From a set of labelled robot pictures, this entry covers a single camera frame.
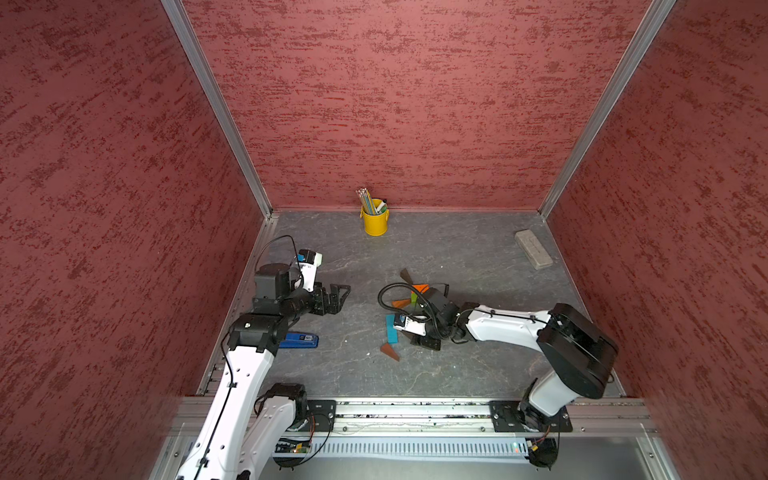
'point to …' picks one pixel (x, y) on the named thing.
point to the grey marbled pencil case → (533, 249)
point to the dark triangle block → (404, 274)
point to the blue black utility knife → (299, 340)
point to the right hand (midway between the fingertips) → (417, 336)
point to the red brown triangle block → (387, 349)
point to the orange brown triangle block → (401, 303)
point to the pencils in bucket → (367, 203)
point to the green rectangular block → (414, 298)
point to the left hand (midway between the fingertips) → (333, 293)
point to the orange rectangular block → (422, 288)
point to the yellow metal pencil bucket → (375, 224)
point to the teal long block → (392, 334)
